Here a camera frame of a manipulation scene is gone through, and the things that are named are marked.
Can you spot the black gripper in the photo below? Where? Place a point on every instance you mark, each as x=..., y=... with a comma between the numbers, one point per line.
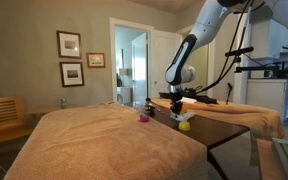
x=175, y=98

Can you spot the white paper towel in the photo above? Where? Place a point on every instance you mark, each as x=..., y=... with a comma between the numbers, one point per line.
x=184, y=116

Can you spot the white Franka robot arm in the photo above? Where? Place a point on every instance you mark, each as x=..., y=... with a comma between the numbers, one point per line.
x=197, y=33

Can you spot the large tan towel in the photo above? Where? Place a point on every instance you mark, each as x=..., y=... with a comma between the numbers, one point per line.
x=100, y=143

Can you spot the white box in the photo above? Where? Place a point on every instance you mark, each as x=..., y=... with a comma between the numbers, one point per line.
x=190, y=99

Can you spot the yellow plastic bowl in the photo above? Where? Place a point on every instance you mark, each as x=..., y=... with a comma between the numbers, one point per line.
x=184, y=126

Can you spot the small black figure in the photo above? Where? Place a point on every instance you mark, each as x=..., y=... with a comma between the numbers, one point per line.
x=150, y=108

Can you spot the flat black case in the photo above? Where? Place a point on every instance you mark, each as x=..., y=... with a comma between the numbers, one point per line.
x=207, y=99

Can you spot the pink plastic cup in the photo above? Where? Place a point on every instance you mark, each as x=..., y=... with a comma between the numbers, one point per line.
x=144, y=118

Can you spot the white panel door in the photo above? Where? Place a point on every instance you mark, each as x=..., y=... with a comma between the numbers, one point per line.
x=160, y=60

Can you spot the small black tripod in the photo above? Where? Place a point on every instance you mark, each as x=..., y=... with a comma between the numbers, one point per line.
x=229, y=91

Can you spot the white inner room door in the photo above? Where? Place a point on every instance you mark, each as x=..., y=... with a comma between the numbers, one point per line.
x=139, y=66

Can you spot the dark wooden table leg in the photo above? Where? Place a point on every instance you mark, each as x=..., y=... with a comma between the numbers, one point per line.
x=217, y=165

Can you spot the white base cabinet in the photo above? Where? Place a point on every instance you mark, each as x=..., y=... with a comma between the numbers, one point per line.
x=267, y=96

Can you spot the small wood framed picture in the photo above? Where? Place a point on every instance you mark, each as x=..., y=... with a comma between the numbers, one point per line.
x=96, y=60

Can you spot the light wooden bench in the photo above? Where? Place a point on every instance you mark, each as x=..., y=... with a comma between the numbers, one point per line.
x=267, y=160

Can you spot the black framed picture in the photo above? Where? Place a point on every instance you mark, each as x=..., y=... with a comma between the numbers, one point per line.
x=72, y=74
x=69, y=44

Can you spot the small metal can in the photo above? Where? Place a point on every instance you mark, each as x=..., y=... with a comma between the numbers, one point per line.
x=63, y=103

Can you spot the green tray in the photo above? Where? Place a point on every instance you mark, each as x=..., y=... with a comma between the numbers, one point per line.
x=282, y=153

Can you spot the light wooden slatted chair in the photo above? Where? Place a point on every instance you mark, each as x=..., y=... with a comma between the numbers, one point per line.
x=7, y=116

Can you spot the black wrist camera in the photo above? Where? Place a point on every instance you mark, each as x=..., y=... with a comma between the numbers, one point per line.
x=190, y=91

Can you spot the white door frame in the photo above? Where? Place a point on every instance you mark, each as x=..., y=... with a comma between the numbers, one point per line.
x=112, y=60

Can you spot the black bar camera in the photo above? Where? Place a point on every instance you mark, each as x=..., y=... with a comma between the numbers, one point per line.
x=239, y=51

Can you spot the black camera stand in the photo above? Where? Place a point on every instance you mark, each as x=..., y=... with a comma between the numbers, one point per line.
x=257, y=69

